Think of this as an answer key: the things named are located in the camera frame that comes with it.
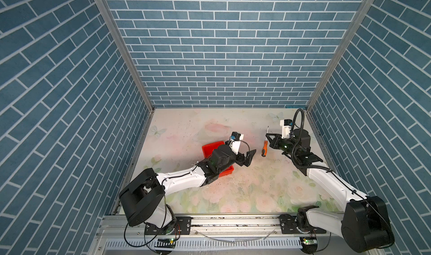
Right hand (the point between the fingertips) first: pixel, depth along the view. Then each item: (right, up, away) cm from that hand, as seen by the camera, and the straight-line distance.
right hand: (265, 132), depth 83 cm
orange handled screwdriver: (-1, -9, 0) cm, 9 cm away
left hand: (-9, -6, -5) cm, 12 cm away
